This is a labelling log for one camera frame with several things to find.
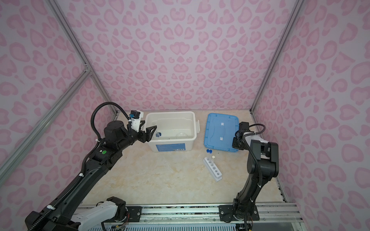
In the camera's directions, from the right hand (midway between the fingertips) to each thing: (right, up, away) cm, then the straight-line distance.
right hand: (239, 144), depth 98 cm
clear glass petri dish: (-39, +6, +6) cm, 40 cm away
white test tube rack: (-19, -13, -14) cm, 27 cm away
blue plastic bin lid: (-12, +8, +9) cm, 17 cm away
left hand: (-53, +15, -27) cm, 61 cm away
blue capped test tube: (-24, -1, -18) cm, 30 cm away
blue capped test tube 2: (-22, -1, -18) cm, 28 cm away
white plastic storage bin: (-44, +9, +10) cm, 46 cm away
